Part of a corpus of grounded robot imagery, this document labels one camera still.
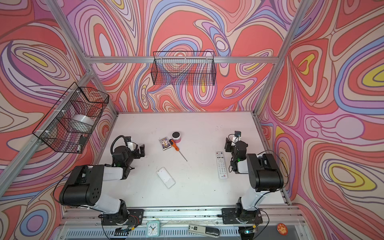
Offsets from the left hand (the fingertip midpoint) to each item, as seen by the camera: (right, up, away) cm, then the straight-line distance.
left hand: (138, 144), depth 94 cm
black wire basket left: (-28, +12, -20) cm, 36 cm away
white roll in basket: (-18, +13, -24) cm, 32 cm away
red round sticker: (+78, -38, -24) cm, 90 cm away
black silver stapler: (+42, -35, -29) cm, 62 cm away
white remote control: (+53, -12, -4) cm, 54 cm away
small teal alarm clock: (+16, -37, -25) cm, 48 cm away
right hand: (+61, +2, +3) cm, 61 cm away
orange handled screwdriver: (+22, -1, +5) cm, 23 cm away
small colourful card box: (+16, 0, +5) cm, 17 cm away
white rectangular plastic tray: (+19, -19, -8) cm, 28 cm away
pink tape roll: (+24, +5, +5) cm, 25 cm away
